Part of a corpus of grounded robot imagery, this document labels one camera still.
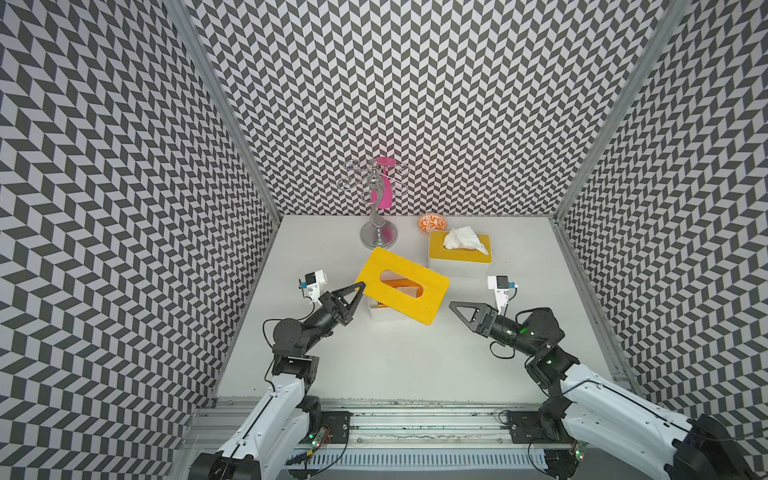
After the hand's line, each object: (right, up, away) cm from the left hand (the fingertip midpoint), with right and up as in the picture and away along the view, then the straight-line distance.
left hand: (366, 288), depth 69 cm
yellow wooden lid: (+13, -4, -1) cm, 14 cm away
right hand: (+20, -6, 0) cm, 20 cm away
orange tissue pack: (+8, +1, +2) cm, 9 cm away
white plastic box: (+26, +2, +28) cm, 38 cm away
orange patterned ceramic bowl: (+21, +19, +46) cm, 54 cm away
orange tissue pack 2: (+28, +12, +23) cm, 38 cm away
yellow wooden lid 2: (+20, +8, +32) cm, 39 cm away
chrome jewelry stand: (-1, +31, +24) cm, 39 cm away
